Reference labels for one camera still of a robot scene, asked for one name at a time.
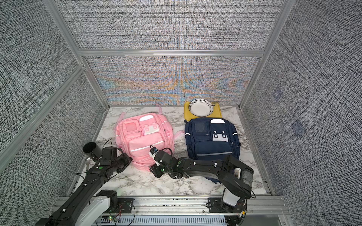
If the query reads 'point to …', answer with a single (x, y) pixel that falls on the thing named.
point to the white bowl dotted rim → (200, 108)
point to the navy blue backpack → (211, 138)
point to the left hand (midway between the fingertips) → (135, 156)
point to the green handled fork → (87, 159)
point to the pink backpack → (135, 133)
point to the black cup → (93, 150)
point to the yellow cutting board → (215, 113)
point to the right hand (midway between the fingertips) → (151, 164)
